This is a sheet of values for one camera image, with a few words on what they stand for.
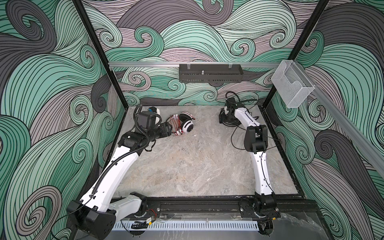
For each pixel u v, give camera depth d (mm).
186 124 978
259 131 697
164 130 634
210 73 978
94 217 354
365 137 543
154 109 644
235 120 906
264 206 634
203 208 748
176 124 1069
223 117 1008
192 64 933
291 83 792
